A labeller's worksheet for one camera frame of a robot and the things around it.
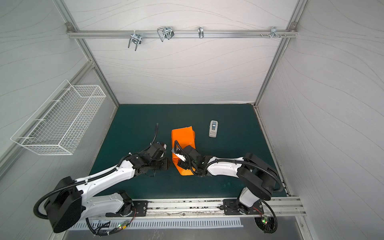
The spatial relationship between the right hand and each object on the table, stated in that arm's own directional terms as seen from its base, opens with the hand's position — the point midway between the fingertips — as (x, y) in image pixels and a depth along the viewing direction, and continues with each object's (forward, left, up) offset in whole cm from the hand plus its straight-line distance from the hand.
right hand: (183, 152), depth 87 cm
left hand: (-8, +8, 0) cm, 11 cm away
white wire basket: (-4, +55, +26) cm, 61 cm away
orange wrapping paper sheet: (+11, +2, -1) cm, 11 cm away
